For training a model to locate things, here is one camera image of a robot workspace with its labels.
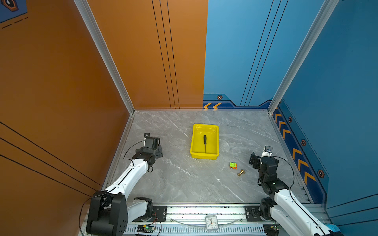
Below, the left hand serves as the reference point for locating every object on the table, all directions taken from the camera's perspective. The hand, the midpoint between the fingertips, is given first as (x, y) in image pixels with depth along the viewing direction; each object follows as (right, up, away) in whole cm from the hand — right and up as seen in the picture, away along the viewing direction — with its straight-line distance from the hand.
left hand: (150, 148), depth 88 cm
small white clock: (+35, -32, -19) cm, 51 cm away
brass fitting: (+55, -14, -2) cm, 57 cm away
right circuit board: (+63, -36, -18) cm, 75 cm away
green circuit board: (+3, -36, -17) cm, 40 cm away
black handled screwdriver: (+34, +2, +11) cm, 36 cm away
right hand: (+66, -3, -3) cm, 66 cm away
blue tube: (+89, -32, -22) cm, 97 cm away
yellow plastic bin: (+29, -2, +8) cm, 30 cm away
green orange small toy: (+50, -10, -1) cm, 51 cm away
